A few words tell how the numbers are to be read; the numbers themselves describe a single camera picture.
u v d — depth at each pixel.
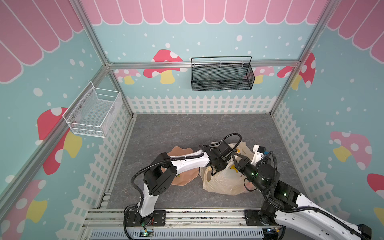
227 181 0.68
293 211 0.49
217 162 0.70
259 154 0.62
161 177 0.49
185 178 0.86
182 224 0.74
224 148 0.68
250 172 0.59
